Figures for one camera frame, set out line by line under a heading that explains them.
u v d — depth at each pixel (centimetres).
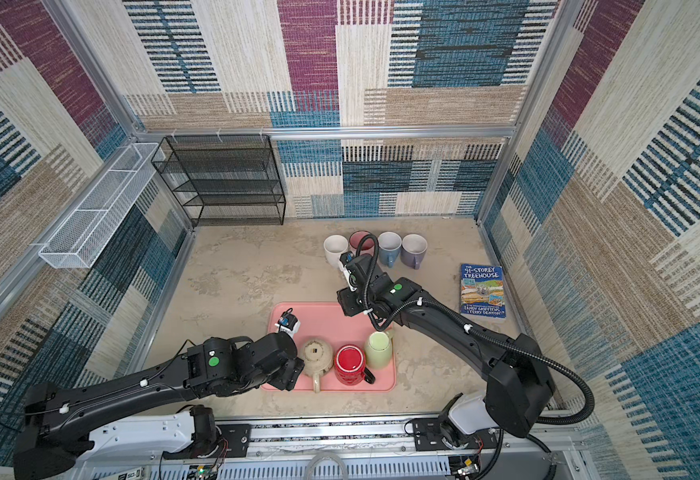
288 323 64
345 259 73
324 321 93
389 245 108
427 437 73
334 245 105
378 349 78
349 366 78
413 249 108
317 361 77
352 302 71
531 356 40
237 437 75
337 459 69
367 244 106
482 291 97
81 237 71
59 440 40
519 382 41
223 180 109
